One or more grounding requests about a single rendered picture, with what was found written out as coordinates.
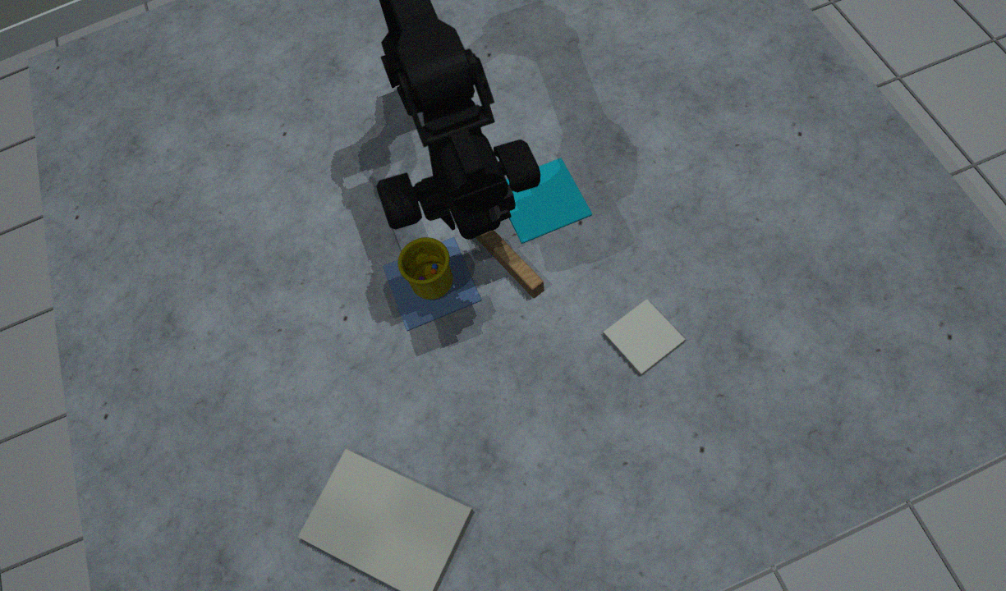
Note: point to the yellow cup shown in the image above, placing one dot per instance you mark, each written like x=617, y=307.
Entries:
x=416, y=259

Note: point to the brown wooden bar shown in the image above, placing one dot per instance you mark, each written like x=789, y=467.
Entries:
x=512, y=262

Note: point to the grey flat square tile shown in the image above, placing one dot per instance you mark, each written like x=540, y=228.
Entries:
x=644, y=337

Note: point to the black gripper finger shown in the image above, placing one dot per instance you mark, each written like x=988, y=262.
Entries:
x=444, y=214

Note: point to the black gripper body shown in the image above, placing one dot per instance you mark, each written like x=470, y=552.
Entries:
x=400, y=199

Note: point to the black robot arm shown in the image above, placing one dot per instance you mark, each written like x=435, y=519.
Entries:
x=436, y=76

